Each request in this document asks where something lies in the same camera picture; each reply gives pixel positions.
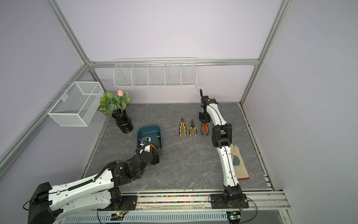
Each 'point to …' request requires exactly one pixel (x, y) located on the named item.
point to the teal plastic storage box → (150, 131)
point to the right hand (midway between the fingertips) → (204, 120)
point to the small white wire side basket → (78, 105)
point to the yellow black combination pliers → (158, 137)
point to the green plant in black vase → (114, 105)
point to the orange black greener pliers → (202, 126)
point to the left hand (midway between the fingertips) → (154, 149)
